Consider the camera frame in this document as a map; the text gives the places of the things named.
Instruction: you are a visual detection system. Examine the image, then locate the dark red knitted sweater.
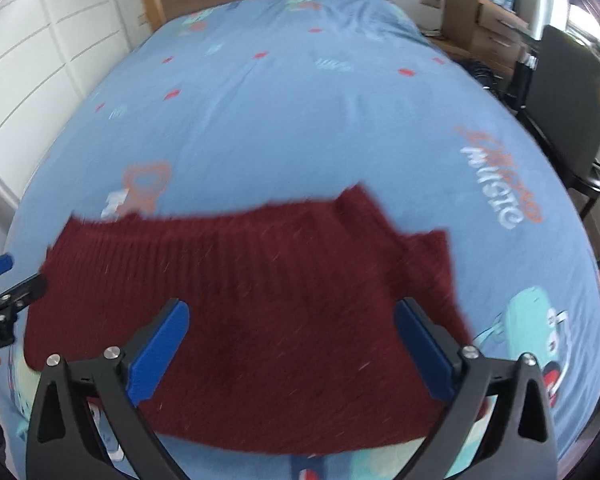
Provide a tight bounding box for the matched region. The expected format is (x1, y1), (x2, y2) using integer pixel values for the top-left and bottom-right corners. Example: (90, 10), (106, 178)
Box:
(23, 186), (470, 454)

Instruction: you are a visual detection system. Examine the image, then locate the white wardrobe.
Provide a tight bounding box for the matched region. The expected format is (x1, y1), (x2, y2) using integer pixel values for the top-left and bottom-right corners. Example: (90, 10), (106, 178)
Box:
(0, 0), (130, 203)

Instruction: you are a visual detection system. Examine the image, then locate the black chair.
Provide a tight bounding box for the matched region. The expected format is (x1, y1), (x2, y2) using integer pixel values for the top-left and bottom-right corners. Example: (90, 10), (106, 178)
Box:
(517, 25), (600, 219)

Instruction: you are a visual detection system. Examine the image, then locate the blue dinosaur print bed sheet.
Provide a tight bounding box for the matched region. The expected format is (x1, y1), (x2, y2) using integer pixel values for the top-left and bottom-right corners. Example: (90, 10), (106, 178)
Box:
(0, 0), (600, 479)

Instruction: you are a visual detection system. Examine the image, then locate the wooden drawer cabinet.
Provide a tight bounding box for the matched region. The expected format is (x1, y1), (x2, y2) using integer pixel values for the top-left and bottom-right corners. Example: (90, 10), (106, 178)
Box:
(429, 0), (528, 81)

